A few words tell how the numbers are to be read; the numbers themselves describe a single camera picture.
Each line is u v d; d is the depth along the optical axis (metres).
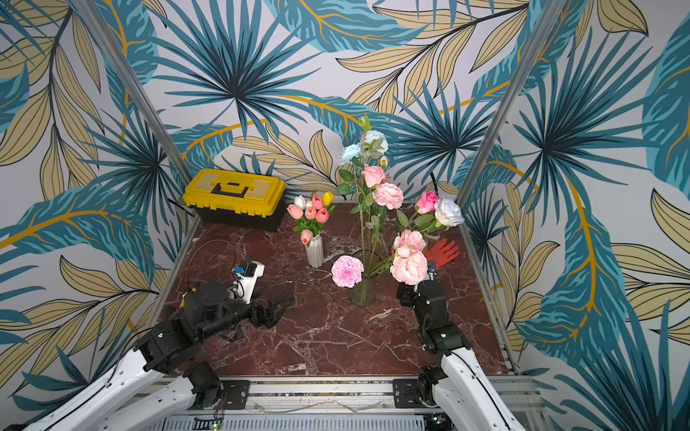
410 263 0.54
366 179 0.68
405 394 0.73
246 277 0.58
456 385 0.52
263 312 0.60
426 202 0.62
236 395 0.73
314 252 0.90
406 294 0.72
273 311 0.60
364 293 0.85
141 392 0.47
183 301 0.87
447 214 0.59
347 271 0.61
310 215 0.75
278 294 0.93
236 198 0.99
